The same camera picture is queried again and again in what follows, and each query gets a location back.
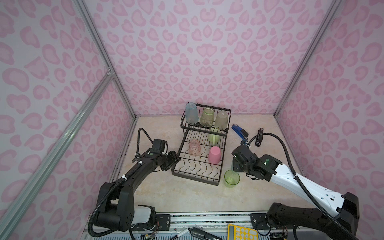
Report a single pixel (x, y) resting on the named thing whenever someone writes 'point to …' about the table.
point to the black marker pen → (199, 233)
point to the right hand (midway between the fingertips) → (236, 163)
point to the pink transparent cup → (194, 147)
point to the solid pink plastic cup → (214, 155)
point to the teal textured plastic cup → (191, 113)
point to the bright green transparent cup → (231, 178)
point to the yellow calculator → (237, 232)
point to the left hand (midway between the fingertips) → (179, 158)
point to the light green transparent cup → (207, 118)
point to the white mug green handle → (214, 140)
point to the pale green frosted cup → (221, 121)
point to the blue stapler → (242, 133)
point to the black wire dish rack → (200, 158)
